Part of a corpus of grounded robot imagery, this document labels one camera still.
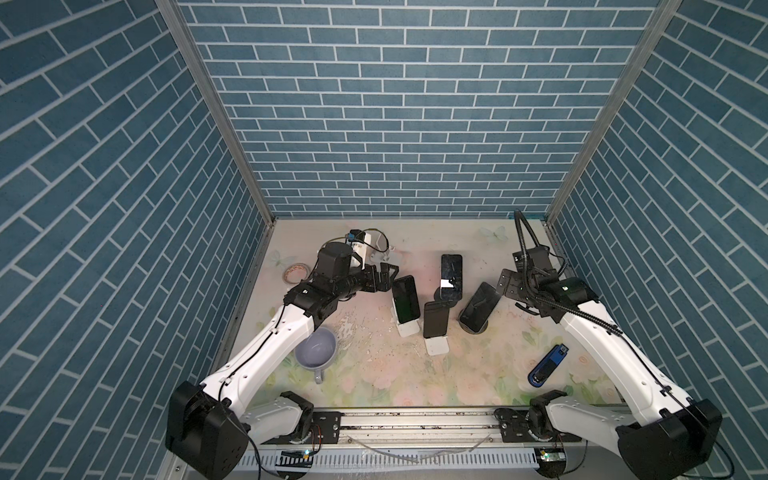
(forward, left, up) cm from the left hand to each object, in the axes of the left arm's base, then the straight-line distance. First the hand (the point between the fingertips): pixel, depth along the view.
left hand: (386, 268), depth 77 cm
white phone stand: (-6, -7, -24) cm, 25 cm away
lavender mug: (-12, +20, -24) cm, 34 cm away
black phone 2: (-8, -14, -14) cm, 21 cm away
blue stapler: (-19, -44, -19) cm, 52 cm away
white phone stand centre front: (-12, -15, -22) cm, 29 cm away
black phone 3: (+7, -20, -15) cm, 26 cm away
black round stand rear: (+5, -17, -23) cm, 29 cm away
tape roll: (+15, +36, -24) cm, 46 cm away
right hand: (-2, -35, -4) cm, 35 cm away
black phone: (+2, -6, -20) cm, 21 cm away
